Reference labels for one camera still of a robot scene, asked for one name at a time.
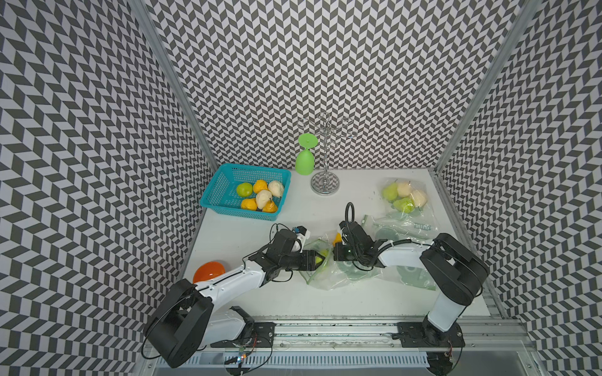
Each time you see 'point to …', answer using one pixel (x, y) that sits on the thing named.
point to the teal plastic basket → (220, 193)
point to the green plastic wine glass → (305, 159)
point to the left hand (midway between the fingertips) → (318, 262)
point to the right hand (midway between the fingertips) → (332, 254)
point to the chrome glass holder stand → (324, 182)
